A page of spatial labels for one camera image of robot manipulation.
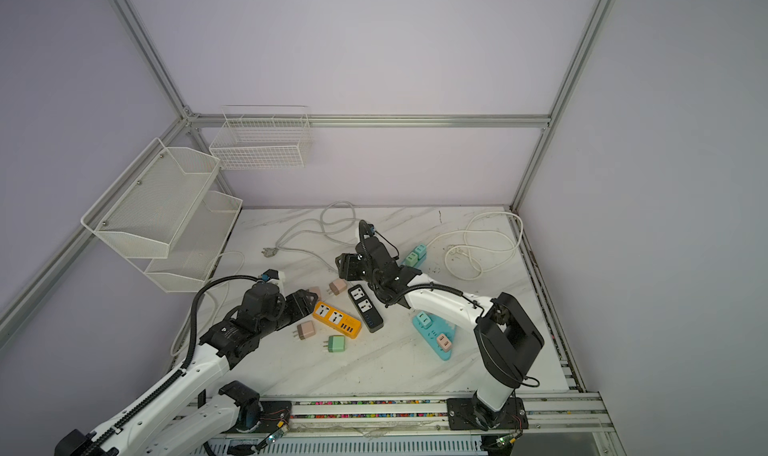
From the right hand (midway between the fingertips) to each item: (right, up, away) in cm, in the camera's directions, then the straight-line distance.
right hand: (341, 259), depth 82 cm
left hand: (-8, -12, -2) cm, 14 cm away
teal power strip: (+27, -21, -1) cm, 34 cm away
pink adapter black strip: (-4, -10, +14) cm, 17 cm away
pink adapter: (-11, -21, +4) cm, 24 cm away
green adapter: (-2, -24, +2) cm, 24 cm away
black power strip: (+6, -16, +8) cm, 19 cm away
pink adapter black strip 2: (-10, -11, +14) cm, 21 cm away
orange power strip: (-4, -18, +6) cm, 20 cm away
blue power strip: (+23, -3, +18) cm, 29 cm away
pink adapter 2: (+28, -22, -3) cm, 36 cm away
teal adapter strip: (+24, +1, +17) cm, 29 cm away
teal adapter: (+23, -17, +1) cm, 29 cm away
